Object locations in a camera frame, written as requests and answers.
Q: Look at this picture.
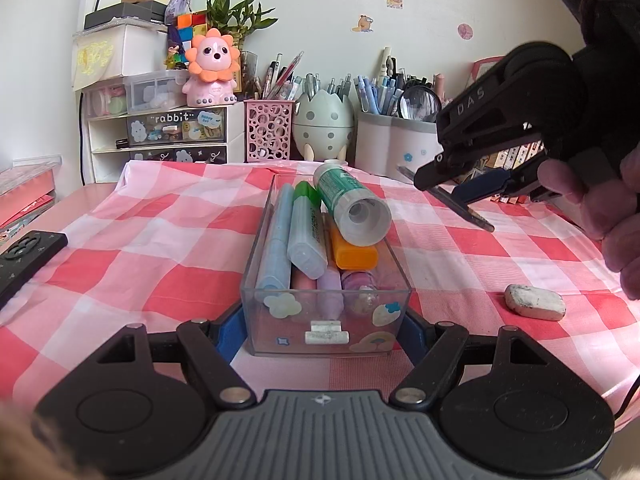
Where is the white eraser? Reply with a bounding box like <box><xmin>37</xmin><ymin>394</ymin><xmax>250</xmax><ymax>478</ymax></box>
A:
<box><xmin>504</xmin><ymin>284</ymin><xmax>566</xmax><ymax>322</ymax></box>

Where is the pale pink pen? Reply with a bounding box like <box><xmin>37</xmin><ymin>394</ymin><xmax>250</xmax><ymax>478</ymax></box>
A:
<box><xmin>292</xmin><ymin>268</ymin><xmax>317</xmax><ymax>290</ymax></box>

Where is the lilac printed pen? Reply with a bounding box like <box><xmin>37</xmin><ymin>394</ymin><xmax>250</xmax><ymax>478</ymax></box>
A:
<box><xmin>342</xmin><ymin>271</ymin><xmax>378</xmax><ymax>315</ymax></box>

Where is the grey white flower pen holder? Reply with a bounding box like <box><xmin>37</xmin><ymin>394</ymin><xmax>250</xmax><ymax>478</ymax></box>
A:
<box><xmin>355</xmin><ymin>112</ymin><xmax>442</xmax><ymax>183</ymax></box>

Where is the colourful rubik cube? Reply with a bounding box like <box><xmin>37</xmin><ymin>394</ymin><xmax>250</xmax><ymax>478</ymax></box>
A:
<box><xmin>165</xmin><ymin>11</ymin><xmax>207</xmax><ymax>70</ymax></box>

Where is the pink perforated pen holder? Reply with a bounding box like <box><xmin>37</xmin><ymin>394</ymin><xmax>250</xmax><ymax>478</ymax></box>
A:
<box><xmin>244</xmin><ymin>100</ymin><xmax>294</xmax><ymax>162</ymax></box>

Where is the pink lion toy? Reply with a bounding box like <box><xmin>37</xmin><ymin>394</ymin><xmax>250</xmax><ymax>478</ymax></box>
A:
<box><xmin>182</xmin><ymin>28</ymin><xmax>241</xmax><ymax>107</ymax></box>

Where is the black box on drawers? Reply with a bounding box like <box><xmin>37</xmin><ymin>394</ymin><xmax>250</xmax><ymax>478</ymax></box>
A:
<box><xmin>84</xmin><ymin>0</ymin><xmax>166</xmax><ymax>30</ymax></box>

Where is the purple clear mechanical pencil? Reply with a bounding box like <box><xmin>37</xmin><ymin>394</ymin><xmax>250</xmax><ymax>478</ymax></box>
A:
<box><xmin>317</xmin><ymin>266</ymin><xmax>344</xmax><ymax>321</ymax></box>

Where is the clear acrylic pen box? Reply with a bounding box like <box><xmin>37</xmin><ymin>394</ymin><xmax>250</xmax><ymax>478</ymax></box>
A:
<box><xmin>241</xmin><ymin>174</ymin><xmax>411</xmax><ymax>357</ymax></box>

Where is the green highlighter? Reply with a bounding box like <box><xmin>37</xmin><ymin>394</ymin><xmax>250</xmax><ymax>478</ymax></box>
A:
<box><xmin>288</xmin><ymin>181</ymin><xmax>328</xmax><ymax>280</ymax></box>

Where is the green egg pen holder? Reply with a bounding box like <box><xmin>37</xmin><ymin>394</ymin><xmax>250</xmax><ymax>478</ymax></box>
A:
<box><xmin>293</xmin><ymin>90</ymin><xmax>354</xmax><ymax>162</ymax></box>

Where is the white mini drawer unit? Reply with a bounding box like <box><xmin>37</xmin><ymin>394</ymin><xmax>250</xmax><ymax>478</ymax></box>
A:
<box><xmin>81</xmin><ymin>70</ymin><xmax>246</xmax><ymax>183</ymax></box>

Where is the red white checkered cloth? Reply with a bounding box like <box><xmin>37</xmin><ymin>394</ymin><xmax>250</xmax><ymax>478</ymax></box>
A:
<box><xmin>1</xmin><ymin>162</ymin><xmax>639</xmax><ymax>422</ymax></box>

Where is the black magnifying glass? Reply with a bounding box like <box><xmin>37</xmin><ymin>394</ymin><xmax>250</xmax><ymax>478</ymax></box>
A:
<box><xmin>398</xmin><ymin>84</ymin><xmax>442</xmax><ymax>122</ymax></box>

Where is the pink box at desk edge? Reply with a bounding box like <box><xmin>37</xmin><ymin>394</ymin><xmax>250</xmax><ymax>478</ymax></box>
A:
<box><xmin>1</xmin><ymin>155</ymin><xmax>62</xmax><ymax>244</ymax></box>

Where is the black remote control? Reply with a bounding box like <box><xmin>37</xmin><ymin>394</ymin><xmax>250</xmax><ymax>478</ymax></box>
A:
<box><xmin>0</xmin><ymin>231</ymin><xmax>68</xmax><ymax>309</ymax></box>

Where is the pink abacus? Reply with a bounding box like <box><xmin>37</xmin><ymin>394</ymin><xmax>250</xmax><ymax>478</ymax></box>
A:
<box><xmin>466</xmin><ymin>56</ymin><xmax>502</xmax><ymax>87</ymax></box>

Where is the pink orange highlighter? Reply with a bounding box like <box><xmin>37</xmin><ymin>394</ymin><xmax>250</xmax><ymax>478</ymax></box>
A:
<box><xmin>329</xmin><ymin>221</ymin><xmax>378</xmax><ymax>272</ymax></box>

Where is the green white glue stick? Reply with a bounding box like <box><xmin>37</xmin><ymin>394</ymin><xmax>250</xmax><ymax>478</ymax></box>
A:
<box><xmin>312</xmin><ymin>162</ymin><xmax>392</xmax><ymax>247</ymax></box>

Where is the light blue marker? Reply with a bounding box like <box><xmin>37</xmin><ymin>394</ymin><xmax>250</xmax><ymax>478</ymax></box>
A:
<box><xmin>256</xmin><ymin>183</ymin><xmax>294</xmax><ymax>290</ymax></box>

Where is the right hand purple glove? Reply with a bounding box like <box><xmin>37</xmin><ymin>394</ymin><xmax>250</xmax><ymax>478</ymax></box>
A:
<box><xmin>538</xmin><ymin>150</ymin><xmax>640</xmax><ymax>300</ymax></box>

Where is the bamboo plant in pot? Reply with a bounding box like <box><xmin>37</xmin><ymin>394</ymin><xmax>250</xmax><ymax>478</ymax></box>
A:
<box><xmin>206</xmin><ymin>0</ymin><xmax>278</xmax><ymax>50</ymax></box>

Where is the left hand purple glove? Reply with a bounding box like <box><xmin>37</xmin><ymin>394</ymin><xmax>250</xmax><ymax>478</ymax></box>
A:
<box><xmin>0</xmin><ymin>401</ymin><xmax>104</xmax><ymax>480</ymax></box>

